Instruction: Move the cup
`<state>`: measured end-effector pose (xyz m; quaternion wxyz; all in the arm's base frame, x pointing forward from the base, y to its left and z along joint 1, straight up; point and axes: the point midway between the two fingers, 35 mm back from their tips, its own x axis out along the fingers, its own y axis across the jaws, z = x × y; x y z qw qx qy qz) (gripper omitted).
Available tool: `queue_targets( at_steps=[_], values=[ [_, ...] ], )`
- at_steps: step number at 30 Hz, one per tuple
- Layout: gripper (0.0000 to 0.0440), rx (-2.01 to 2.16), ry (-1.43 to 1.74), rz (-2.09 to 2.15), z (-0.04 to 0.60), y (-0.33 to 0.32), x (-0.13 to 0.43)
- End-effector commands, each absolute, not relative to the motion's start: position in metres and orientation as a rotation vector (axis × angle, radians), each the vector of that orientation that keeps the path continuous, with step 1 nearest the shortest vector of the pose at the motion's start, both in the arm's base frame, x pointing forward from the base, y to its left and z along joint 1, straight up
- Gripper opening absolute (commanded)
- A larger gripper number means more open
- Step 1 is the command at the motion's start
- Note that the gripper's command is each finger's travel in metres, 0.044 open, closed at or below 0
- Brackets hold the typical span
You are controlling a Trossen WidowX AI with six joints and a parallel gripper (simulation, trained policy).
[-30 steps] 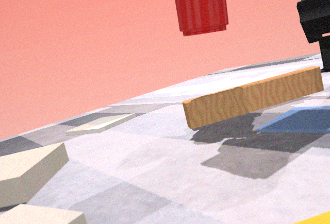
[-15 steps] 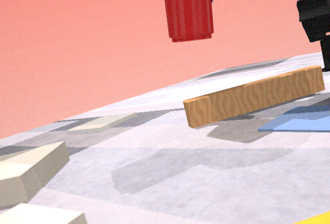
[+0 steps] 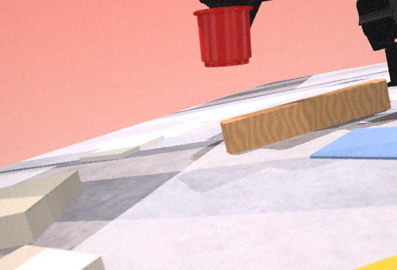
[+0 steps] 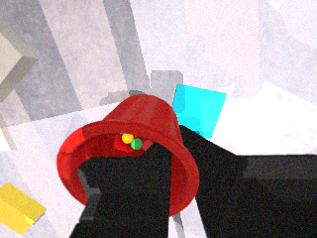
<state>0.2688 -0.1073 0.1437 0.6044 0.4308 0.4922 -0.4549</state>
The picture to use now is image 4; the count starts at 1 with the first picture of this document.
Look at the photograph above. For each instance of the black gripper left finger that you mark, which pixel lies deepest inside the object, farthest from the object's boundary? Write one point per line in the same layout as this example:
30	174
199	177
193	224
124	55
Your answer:
149	172

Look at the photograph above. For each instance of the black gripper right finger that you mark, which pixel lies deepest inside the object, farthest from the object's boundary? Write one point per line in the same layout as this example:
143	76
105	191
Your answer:
222	176

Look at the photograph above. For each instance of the red plastic cup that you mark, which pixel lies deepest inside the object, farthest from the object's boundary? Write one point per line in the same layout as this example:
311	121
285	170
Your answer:
146	117

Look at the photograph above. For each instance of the green marble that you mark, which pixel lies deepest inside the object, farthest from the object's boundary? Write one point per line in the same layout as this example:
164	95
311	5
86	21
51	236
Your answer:
136	144

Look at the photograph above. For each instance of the yellow marble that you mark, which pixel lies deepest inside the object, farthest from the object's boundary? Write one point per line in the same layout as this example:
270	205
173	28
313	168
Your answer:
127	138

